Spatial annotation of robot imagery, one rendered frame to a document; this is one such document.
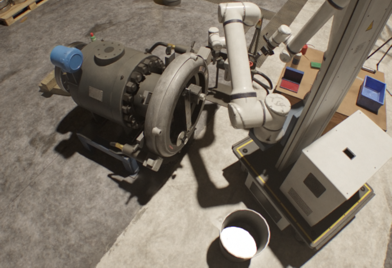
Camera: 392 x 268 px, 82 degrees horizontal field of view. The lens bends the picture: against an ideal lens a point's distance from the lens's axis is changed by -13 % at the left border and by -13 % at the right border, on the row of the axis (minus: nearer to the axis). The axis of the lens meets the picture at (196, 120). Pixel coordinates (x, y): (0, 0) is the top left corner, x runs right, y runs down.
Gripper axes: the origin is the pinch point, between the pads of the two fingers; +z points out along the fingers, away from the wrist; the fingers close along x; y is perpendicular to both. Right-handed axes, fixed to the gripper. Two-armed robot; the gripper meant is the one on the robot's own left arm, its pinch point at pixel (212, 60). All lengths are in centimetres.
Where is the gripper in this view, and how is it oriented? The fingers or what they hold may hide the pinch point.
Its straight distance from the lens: 239.7
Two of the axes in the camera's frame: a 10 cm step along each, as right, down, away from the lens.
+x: -5.7, -6.4, 5.1
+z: 0.0, 6.2, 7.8
